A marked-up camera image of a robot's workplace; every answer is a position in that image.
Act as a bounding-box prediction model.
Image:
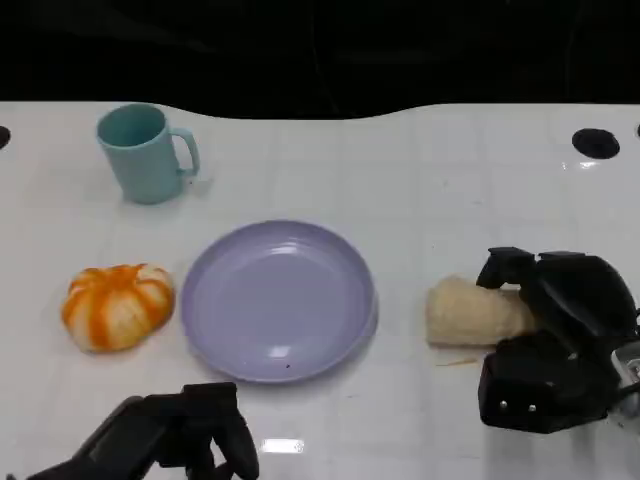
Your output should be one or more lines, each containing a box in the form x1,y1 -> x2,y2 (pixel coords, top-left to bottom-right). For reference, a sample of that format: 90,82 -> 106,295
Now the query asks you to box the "lilac plate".
180,219 -> 379,385

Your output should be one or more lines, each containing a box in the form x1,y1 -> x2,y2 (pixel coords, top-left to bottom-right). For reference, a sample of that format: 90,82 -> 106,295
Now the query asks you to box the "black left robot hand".
63,382 -> 261,480

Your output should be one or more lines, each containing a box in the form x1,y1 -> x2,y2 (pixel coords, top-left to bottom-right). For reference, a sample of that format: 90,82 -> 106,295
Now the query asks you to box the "orange and white bread roll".
60,263 -> 177,354

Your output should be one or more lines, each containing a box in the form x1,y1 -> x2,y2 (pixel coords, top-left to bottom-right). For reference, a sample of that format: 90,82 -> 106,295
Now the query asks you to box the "pale green mug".
95,102 -> 202,206

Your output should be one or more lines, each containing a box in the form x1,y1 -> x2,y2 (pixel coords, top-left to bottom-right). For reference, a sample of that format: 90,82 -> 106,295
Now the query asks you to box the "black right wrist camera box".
477,330 -> 621,435

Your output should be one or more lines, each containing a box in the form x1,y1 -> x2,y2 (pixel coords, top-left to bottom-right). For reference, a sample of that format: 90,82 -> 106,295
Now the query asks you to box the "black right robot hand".
474,246 -> 640,354

